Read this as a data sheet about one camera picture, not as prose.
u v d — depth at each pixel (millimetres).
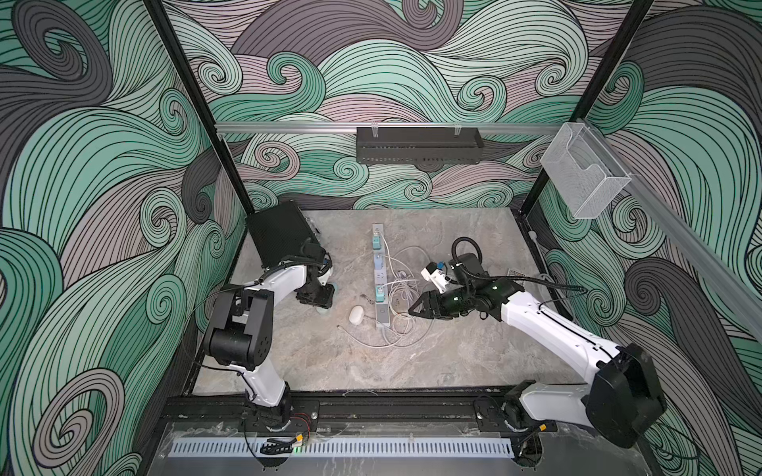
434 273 743
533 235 1150
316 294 805
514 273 1005
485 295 579
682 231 606
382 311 896
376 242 1006
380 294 876
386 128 926
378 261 978
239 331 463
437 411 746
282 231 1172
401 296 949
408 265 1039
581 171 783
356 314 896
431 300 697
